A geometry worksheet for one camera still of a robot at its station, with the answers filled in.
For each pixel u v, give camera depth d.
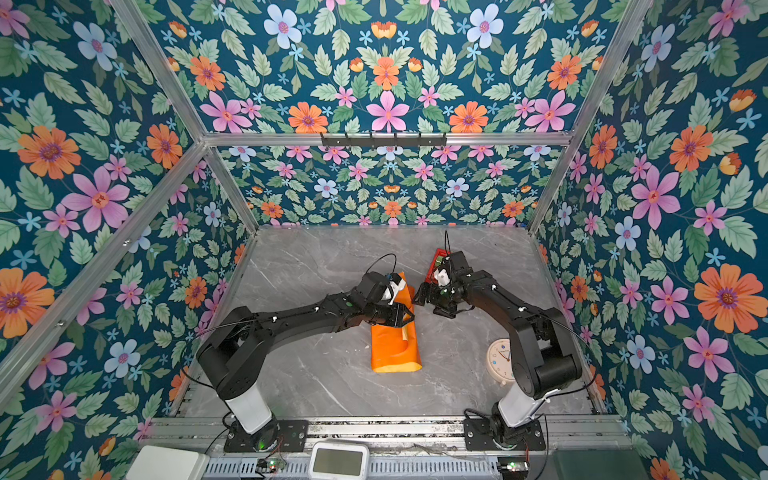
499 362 0.84
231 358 0.47
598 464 0.69
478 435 0.73
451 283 0.71
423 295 0.81
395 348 0.81
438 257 1.02
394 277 0.81
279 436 0.73
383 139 0.92
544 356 0.46
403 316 0.80
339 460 0.69
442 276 0.86
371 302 0.72
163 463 0.68
